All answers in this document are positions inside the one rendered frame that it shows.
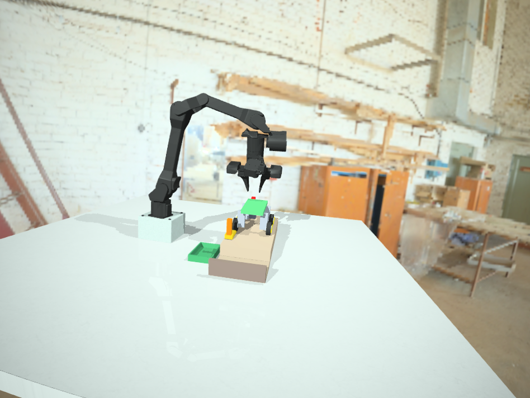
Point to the tan sloped ramp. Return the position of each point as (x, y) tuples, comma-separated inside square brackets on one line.
[(247, 256)]

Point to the green wheeled trolley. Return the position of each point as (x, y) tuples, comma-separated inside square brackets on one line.
[(255, 207)]

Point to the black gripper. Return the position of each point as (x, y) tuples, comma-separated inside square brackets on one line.
[(275, 171)]

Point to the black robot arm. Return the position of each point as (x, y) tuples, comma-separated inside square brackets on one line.
[(180, 115)]

